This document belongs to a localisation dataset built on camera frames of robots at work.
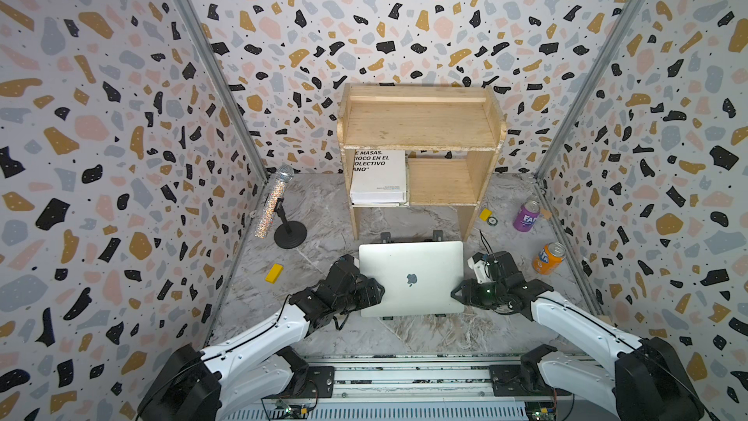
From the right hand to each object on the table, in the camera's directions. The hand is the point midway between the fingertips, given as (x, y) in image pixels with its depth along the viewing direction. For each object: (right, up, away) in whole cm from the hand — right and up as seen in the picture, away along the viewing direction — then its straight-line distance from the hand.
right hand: (456, 295), depth 84 cm
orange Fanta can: (+29, +10, +3) cm, 31 cm away
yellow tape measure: (+17, +22, +25) cm, 37 cm away
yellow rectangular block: (-56, +4, +8) cm, 57 cm away
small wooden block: (+41, +22, +28) cm, 54 cm away
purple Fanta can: (+27, +22, +13) cm, 37 cm away
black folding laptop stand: (-5, +17, +1) cm, 18 cm away
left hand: (-22, +1, -3) cm, 22 cm away
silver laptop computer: (-11, +5, -1) cm, 12 cm away
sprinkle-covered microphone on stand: (-54, +16, +16) cm, 59 cm away
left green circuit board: (-44, -24, -14) cm, 52 cm away
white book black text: (-22, +33, -2) cm, 40 cm away
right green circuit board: (+18, -24, -13) cm, 33 cm away
